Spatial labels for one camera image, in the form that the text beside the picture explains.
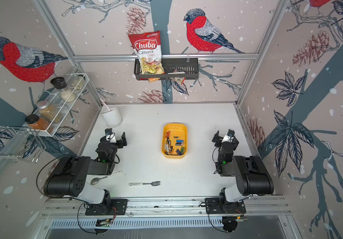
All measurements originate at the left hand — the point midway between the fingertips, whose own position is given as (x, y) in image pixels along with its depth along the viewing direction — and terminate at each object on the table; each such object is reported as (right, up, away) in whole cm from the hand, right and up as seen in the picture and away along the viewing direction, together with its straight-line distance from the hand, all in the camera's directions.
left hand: (118, 130), depth 91 cm
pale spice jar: (-21, +28, -6) cm, 36 cm away
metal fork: (+24, -29, -9) cm, 39 cm away
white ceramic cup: (-7, +9, +7) cm, 13 cm away
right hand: (+67, -1, -1) cm, 67 cm away
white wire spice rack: (-23, +14, -18) cm, 32 cm away
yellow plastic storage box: (+35, -8, +8) cm, 36 cm away
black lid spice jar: (-23, +21, -14) cm, 34 cm away
